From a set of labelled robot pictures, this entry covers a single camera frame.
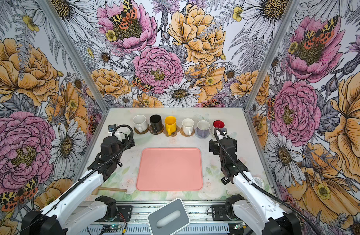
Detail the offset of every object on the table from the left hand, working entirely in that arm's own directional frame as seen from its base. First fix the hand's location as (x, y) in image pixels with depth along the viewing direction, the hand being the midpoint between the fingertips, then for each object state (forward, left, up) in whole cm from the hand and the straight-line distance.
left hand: (124, 138), depth 83 cm
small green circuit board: (-39, +3, -19) cm, 44 cm away
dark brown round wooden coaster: (+16, -15, -14) cm, 26 cm away
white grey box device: (-36, -26, -16) cm, 47 cm away
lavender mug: (+18, -47, -15) cm, 53 cm away
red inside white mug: (+17, -58, -9) cm, 61 cm away
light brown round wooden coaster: (+16, -6, -17) cm, 24 cm away
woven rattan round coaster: (+15, -33, -17) cm, 40 cm away
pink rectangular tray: (-10, -28, -20) cm, 36 cm away
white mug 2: (+15, -36, -9) cm, 40 cm away
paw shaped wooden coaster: (+15, -26, -17) cm, 35 cm away
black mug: (+18, -15, -9) cm, 25 cm away
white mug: (+17, -5, -7) cm, 19 cm away
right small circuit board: (-39, -61, -17) cm, 74 cm away
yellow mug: (+16, -25, -8) cm, 31 cm away
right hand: (-3, -54, -2) cm, 54 cm away
